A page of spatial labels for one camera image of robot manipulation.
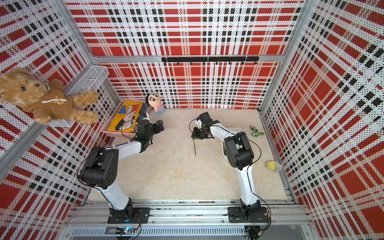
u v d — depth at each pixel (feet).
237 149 1.89
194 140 3.23
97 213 2.68
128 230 2.27
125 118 3.52
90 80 2.89
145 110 3.65
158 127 2.88
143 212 2.46
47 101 1.79
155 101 3.54
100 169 1.60
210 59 2.91
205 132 2.62
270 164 2.88
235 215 2.36
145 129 2.46
